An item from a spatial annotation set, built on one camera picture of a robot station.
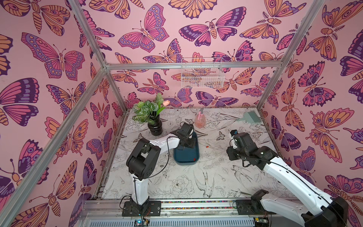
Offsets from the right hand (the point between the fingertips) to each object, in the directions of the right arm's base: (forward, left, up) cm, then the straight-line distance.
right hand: (227, 150), depth 79 cm
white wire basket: (+48, +13, +19) cm, 53 cm away
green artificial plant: (+19, +47, +11) cm, 52 cm away
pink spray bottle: (+35, +12, -16) cm, 40 cm away
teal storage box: (+2, +22, -12) cm, 25 cm away
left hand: (+12, +17, -11) cm, 24 cm away
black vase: (+20, +45, -8) cm, 50 cm away
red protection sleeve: (+11, +9, -15) cm, 20 cm away
